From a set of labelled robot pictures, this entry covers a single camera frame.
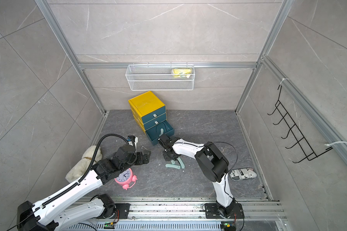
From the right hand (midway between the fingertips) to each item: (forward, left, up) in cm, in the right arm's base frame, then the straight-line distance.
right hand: (171, 156), depth 94 cm
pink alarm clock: (-16, +26, +3) cm, 30 cm away
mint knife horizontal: (-7, -1, +1) cm, 7 cm away
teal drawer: (+21, +11, +12) cm, 26 cm away
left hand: (-5, +13, +18) cm, 23 cm away
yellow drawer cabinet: (+20, +13, +22) cm, 32 cm away
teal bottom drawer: (+17, +13, +4) cm, 21 cm away
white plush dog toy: (-10, +48, +11) cm, 51 cm away
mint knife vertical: (+19, +7, +2) cm, 20 cm away
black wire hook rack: (-5, -60, +32) cm, 69 cm away
